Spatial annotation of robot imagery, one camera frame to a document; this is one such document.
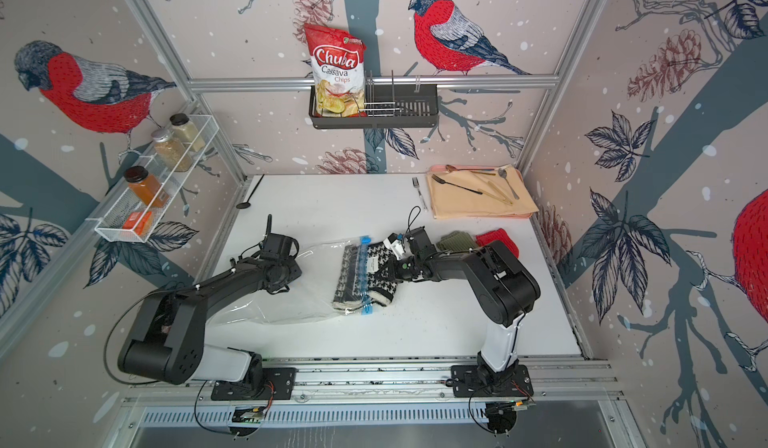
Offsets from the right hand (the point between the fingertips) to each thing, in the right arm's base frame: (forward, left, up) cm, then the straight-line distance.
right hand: (377, 275), depth 90 cm
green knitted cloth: (+12, -25, +2) cm, 28 cm away
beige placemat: (+37, -33, -2) cm, 49 cm away
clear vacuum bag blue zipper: (-1, +13, -2) cm, 13 cm away
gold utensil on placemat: (+37, -46, -2) cm, 59 cm away
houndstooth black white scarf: (-1, +3, +1) cm, 4 cm away
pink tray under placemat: (+50, -24, -1) cm, 56 cm away
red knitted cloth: (+16, -39, +1) cm, 42 cm away
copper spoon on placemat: (+50, -27, -1) cm, 57 cm away
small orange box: (-4, +52, +30) cm, 60 cm away
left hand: (+3, +25, 0) cm, 26 cm away
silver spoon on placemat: (+49, -49, -2) cm, 69 cm away
